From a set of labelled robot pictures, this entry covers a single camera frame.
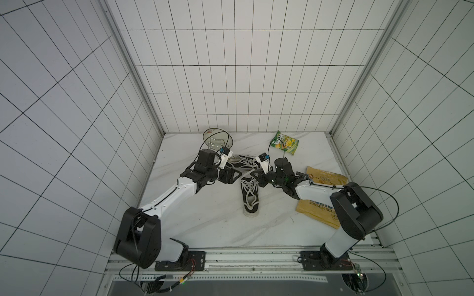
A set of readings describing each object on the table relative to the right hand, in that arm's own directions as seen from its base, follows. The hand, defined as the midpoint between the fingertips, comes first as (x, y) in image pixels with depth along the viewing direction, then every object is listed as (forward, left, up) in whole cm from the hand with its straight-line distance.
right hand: (246, 174), depth 88 cm
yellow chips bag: (+7, -42, -10) cm, 43 cm away
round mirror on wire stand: (+20, +18, +3) cm, 27 cm away
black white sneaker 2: (+9, +1, -5) cm, 10 cm away
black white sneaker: (-7, -2, -3) cm, 8 cm away
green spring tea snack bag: (+29, -23, -8) cm, 38 cm away
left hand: (-3, +6, +4) cm, 8 cm away
